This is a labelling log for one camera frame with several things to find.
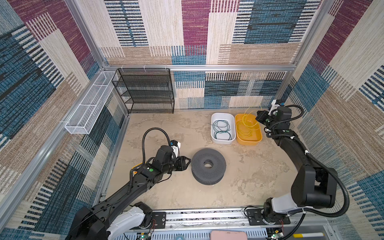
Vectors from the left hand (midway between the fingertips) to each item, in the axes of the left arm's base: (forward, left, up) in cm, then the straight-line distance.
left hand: (189, 159), depth 79 cm
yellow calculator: (-14, +19, +18) cm, 30 cm away
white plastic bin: (+23, -22, -14) cm, 35 cm away
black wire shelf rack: (+54, +32, +3) cm, 62 cm away
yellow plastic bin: (+21, -45, -11) cm, 51 cm away
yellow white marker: (-32, -56, -17) cm, 67 cm away
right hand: (+23, -39, +10) cm, 46 cm away
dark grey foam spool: (+2, -11, -14) cm, 18 cm away
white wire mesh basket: (+10, +49, +19) cm, 54 cm away
